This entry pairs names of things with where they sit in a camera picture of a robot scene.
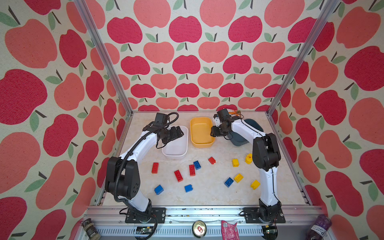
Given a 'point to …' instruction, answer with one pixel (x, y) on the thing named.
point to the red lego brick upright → (192, 170)
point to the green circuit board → (144, 230)
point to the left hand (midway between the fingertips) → (181, 136)
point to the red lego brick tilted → (178, 176)
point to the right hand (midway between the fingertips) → (216, 133)
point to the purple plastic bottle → (322, 223)
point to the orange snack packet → (234, 112)
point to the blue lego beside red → (197, 165)
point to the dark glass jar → (90, 228)
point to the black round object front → (270, 232)
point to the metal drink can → (199, 229)
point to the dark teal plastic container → (237, 140)
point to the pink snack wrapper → (229, 231)
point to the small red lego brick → (212, 160)
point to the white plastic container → (177, 148)
